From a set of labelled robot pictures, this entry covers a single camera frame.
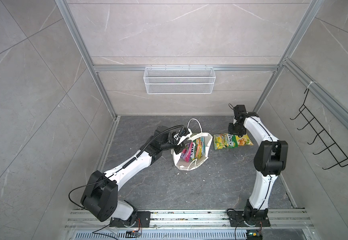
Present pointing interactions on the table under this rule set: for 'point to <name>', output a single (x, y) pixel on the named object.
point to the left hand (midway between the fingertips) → (190, 136)
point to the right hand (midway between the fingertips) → (233, 131)
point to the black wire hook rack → (340, 157)
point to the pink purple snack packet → (186, 152)
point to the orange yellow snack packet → (198, 149)
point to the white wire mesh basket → (179, 80)
